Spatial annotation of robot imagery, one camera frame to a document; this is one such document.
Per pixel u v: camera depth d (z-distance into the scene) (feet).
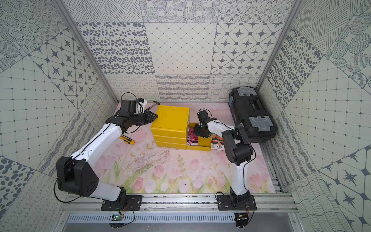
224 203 2.40
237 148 1.74
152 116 2.70
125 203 2.35
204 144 3.13
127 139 3.10
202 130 2.51
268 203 2.50
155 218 2.30
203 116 2.68
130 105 2.13
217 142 3.13
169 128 2.56
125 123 1.95
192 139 3.22
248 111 3.02
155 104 3.89
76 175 1.36
